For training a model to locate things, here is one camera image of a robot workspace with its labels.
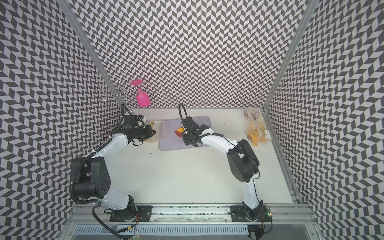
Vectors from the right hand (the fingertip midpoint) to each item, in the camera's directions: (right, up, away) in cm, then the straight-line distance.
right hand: (189, 139), depth 92 cm
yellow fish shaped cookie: (-6, +6, +10) cm, 14 cm away
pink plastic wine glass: (-31, +26, +5) cm, 41 cm away
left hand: (-20, +5, -1) cm, 21 cm away
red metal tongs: (-7, +3, +10) cm, 13 cm away
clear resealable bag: (+45, +3, -2) cm, 45 cm away
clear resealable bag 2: (+42, +6, +13) cm, 45 cm away
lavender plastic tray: (-12, -2, +9) cm, 15 cm away
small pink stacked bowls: (+39, +17, +2) cm, 42 cm away
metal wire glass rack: (-56, +33, +20) cm, 68 cm away
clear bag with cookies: (-23, +7, +16) cm, 29 cm away
